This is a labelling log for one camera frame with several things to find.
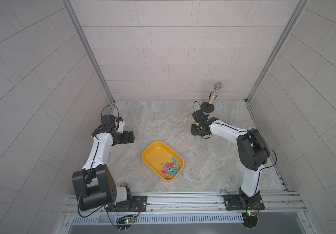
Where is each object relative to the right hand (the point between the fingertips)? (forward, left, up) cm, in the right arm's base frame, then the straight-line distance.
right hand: (193, 130), depth 97 cm
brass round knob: (-31, +40, +1) cm, 51 cm away
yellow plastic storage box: (-17, +21, -4) cm, 28 cm away
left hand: (-6, +41, +9) cm, 42 cm away
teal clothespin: (-4, -1, -2) cm, 4 cm away
